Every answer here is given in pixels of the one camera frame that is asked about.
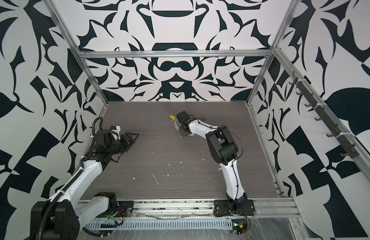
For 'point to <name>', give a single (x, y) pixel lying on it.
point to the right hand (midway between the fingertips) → (187, 128)
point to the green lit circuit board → (239, 226)
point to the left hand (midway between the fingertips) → (137, 134)
